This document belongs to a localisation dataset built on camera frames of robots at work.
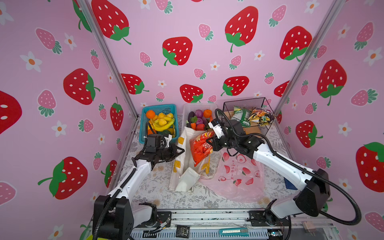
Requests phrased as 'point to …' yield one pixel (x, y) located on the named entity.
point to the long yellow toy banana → (160, 128)
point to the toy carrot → (193, 126)
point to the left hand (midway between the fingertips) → (184, 150)
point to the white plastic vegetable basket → (187, 107)
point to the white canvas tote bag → (185, 176)
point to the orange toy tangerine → (150, 114)
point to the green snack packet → (243, 115)
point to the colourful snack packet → (263, 117)
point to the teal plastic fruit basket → (158, 109)
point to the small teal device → (234, 232)
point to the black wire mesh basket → (248, 104)
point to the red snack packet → (200, 148)
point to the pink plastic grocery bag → (237, 178)
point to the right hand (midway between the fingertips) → (205, 140)
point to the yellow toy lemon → (162, 121)
